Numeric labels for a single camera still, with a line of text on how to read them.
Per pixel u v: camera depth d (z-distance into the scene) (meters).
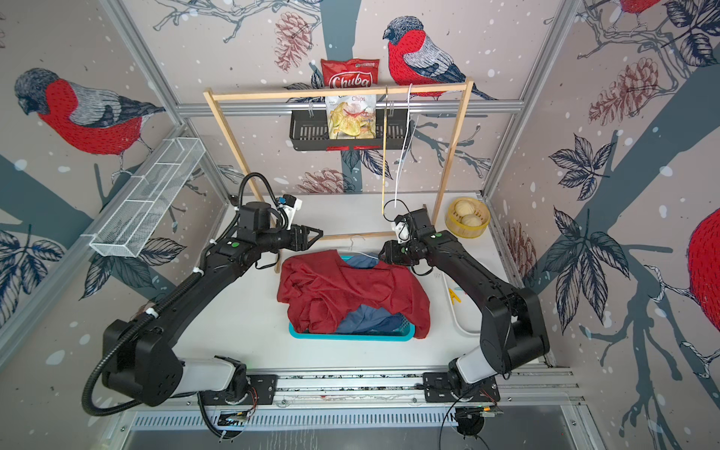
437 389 0.72
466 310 0.86
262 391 0.73
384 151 1.14
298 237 0.70
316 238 0.76
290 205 0.71
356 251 0.93
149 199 0.78
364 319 0.78
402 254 0.74
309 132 0.95
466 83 0.61
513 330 0.43
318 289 0.76
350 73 0.85
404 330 0.83
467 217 1.07
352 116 0.86
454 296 0.89
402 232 0.78
